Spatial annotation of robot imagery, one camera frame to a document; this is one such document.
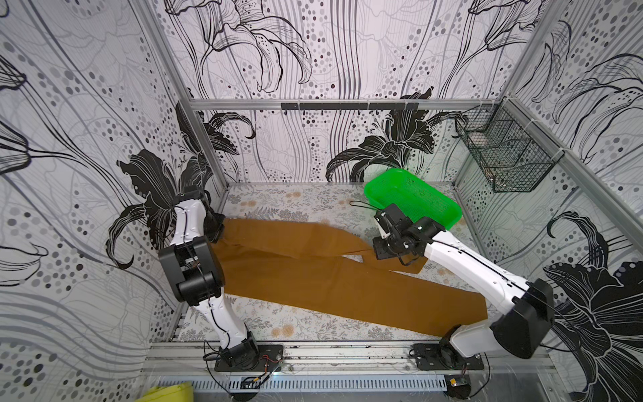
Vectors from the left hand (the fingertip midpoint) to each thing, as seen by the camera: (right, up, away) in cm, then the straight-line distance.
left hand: (224, 233), depth 90 cm
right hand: (+55, -3, -8) cm, 56 cm away
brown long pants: (+26, -11, +1) cm, 28 cm away
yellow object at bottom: (+1, -38, -27) cm, 46 cm away
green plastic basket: (+79, +13, +20) cm, 83 cm away
